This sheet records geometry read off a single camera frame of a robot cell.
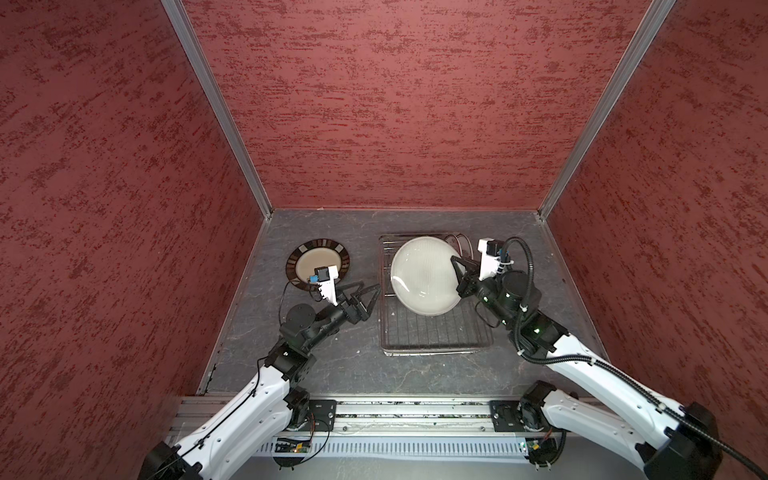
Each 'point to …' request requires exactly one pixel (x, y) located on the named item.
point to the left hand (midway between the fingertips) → (374, 291)
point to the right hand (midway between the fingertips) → (449, 264)
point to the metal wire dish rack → (406, 333)
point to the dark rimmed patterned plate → (311, 254)
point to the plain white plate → (423, 277)
